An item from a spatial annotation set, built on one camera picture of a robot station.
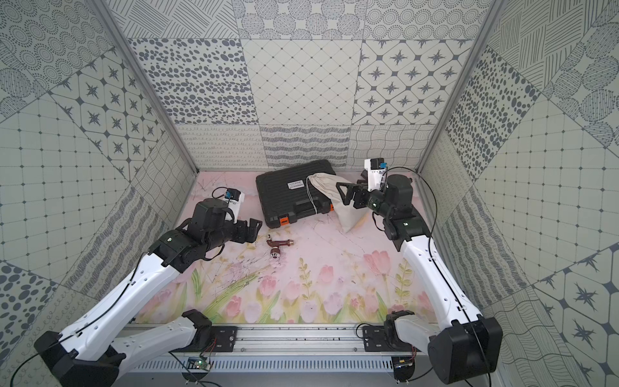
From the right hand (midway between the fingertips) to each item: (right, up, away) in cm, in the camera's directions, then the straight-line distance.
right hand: (348, 185), depth 74 cm
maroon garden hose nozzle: (-26, -25, +16) cm, 39 cm away
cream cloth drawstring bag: (+3, -11, +22) cm, 25 cm away
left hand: (-32, -9, -1) cm, 34 cm away
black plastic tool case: (-25, -3, +27) cm, 37 cm away
